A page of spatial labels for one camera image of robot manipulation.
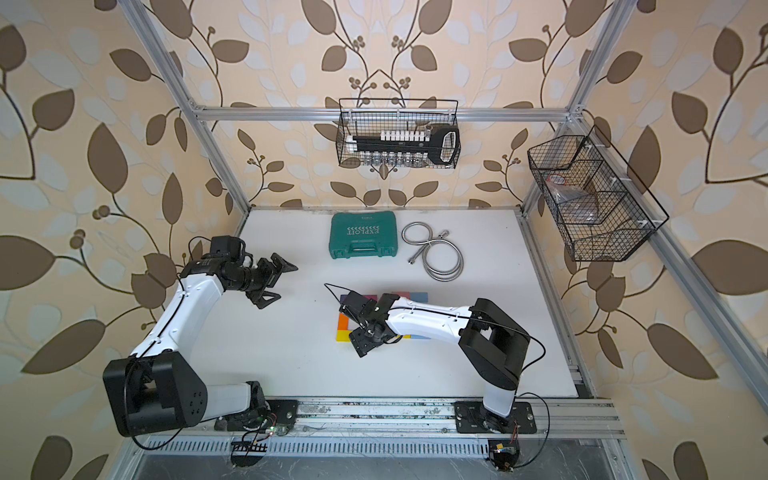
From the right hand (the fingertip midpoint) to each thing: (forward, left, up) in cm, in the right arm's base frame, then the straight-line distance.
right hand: (368, 340), depth 84 cm
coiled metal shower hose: (+31, -26, -4) cm, 41 cm away
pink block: (+16, -11, -3) cm, 20 cm away
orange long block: (+7, +8, -3) cm, 11 cm away
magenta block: (+1, -2, +23) cm, 23 cm away
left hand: (+13, +22, +15) cm, 30 cm away
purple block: (+15, +9, -3) cm, 18 cm away
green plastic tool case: (+38, +3, +2) cm, 38 cm away
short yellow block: (-9, -10, +25) cm, 28 cm away
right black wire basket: (+19, -60, +30) cm, 70 cm away
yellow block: (+3, +8, -3) cm, 9 cm away
